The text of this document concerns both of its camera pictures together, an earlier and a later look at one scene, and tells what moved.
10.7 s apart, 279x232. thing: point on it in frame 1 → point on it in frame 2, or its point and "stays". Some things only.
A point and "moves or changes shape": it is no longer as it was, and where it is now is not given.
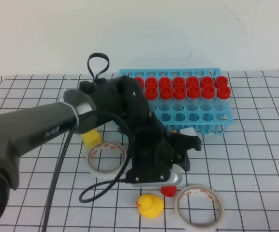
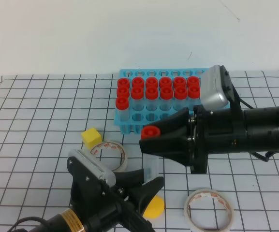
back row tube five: (179, 82) stays
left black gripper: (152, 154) → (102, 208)
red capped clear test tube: (168, 191) moves or changes shape
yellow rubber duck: (150, 206) stays
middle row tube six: (193, 93) stays
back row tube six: (192, 81) stays
